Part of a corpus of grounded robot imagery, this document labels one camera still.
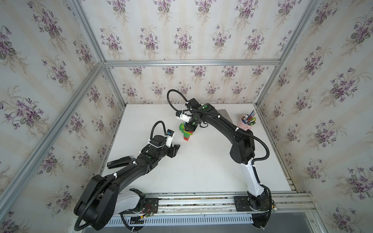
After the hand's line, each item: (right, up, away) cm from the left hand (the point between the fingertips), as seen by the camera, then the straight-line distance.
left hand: (176, 144), depth 86 cm
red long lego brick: (+9, +7, +4) cm, 12 cm away
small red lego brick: (+6, +1, +12) cm, 13 cm away
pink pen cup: (+46, +10, +10) cm, 48 cm away
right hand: (+9, +10, +5) cm, 15 cm away
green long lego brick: (+6, +4, +9) cm, 12 cm away
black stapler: (-31, -10, -3) cm, 33 cm away
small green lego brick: (+3, +8, +5) cm, 10 cm away
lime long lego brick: (+4, +11, -1) cm, 12 cm away
